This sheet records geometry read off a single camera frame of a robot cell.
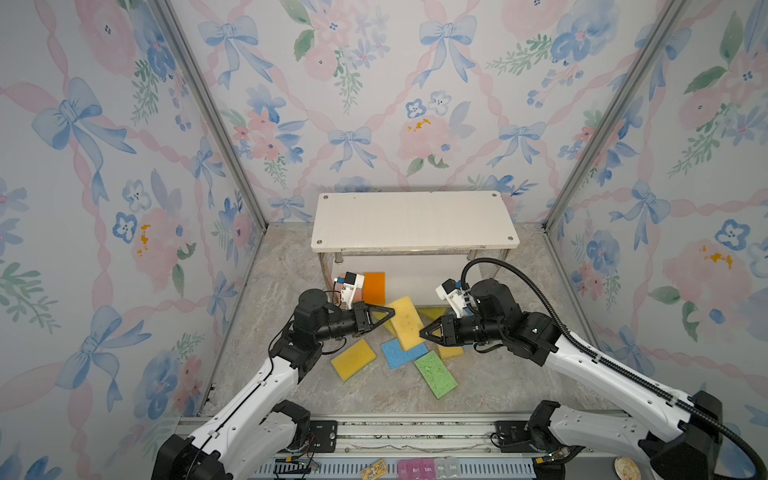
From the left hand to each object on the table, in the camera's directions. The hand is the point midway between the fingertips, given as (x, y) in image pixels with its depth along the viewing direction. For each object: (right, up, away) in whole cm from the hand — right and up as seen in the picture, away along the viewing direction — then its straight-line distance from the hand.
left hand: (394, 314), depth 69 cm
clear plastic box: (+12, -35, 0) cm, 37 cm away
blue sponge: (+1, -15, +17) cm, 23 cm away
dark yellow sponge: (+16, -14, +17) cm, 27 cm away
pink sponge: (-8, +5, -1) cm, 9 cm away
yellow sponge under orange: (-11, -16, +17) cm, 26 cm away
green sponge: (+12, -19, +14) cm, 26 cm away
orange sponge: (-5, +4, +22) cm, 23 cm away
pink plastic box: (+5, -36, 0) cm, 36 cm away
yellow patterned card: (-5, -36, 0) cm, 37 cm away
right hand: (+7, -4, 0) cm, 8 cm away
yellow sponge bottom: (+2, -2, 0) cm, 3 cm away
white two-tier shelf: (+6, +17, +2) cm, 19 cm away
